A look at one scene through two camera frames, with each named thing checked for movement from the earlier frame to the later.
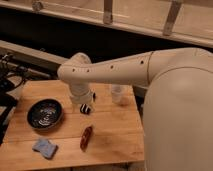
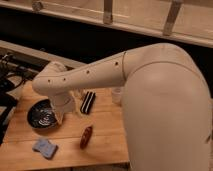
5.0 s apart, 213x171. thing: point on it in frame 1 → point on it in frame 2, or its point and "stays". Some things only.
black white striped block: [85, 108] stays
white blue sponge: [45, 147] stays
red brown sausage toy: [85, 139] stays
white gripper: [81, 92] → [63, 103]
